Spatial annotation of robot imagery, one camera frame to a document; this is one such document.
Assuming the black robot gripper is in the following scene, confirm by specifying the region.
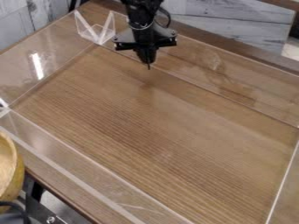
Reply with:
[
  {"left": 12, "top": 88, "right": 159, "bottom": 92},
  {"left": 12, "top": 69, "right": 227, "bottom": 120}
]
[{"left": 112, "top": 22, "right": 178, "bottom": 68}]

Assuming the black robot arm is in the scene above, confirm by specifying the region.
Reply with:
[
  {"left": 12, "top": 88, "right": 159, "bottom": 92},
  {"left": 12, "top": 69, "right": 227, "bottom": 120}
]
[{"left": 112, "top": 0, "right": 178, "bottom": 67}]

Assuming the brown wooden bowl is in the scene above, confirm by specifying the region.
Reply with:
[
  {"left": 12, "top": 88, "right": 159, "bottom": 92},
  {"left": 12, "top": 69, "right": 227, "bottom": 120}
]
[{"left": 0, "top": 130, "right": 26, "bottom": 215}]

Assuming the clear acrylic corner bracket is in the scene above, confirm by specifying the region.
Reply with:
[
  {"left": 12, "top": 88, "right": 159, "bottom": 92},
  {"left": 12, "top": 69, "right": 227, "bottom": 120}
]
[{"left": 74, "top": 10, "right": 116, "bottom": 46}]

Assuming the clear acrylic tray enclosure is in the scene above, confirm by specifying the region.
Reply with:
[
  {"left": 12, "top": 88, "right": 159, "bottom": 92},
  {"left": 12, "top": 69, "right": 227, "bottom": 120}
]
[{"left": 0, "top": 16, "right": 299, "bottom": 224}]

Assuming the black metal table frame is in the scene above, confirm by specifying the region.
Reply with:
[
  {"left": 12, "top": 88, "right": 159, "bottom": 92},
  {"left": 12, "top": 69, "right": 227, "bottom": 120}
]
[{"left": 23, "top": 171, "right": 95, "bottom": 224}]

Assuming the black cable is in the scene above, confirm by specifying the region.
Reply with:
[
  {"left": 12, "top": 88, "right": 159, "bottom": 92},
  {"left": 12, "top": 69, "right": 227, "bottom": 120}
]
[{"left": 0, "top": 199, "right": 39, "bottom": 224}]

